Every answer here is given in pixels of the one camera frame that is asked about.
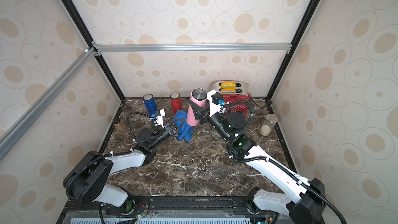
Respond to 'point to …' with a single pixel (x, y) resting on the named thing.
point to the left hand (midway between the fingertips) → (187, 121)
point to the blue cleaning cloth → (186, 131)
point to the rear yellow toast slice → (228, 84)
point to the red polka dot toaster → (242, 94)
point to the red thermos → (175, 101)
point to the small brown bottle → (118, 123)
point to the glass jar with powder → (270, 121)
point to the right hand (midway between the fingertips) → (194, 101)
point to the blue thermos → (150, 104)
